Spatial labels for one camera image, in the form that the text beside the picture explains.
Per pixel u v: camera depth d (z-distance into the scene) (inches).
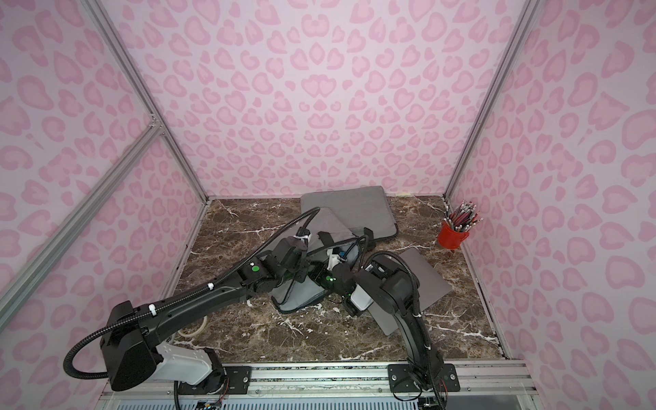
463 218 36.8
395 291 21.3
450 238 38.7
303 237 26.4
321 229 32.4
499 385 28.7
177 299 18.0
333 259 35.3
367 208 44.9
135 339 15.6
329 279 32.9
